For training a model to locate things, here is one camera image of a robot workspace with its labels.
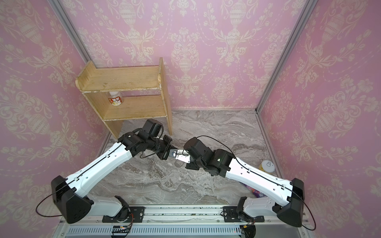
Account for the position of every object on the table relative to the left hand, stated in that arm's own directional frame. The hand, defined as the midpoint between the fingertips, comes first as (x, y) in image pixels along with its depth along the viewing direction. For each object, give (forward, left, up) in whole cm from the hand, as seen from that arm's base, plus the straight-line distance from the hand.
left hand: (183, 150), depth 70 cm
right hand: (0, -2, -2) cm, 3 cm away
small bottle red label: (+34, +44, +1) cm, 55 cm away
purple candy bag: (-12, -40, -23) cm, 47 cm away
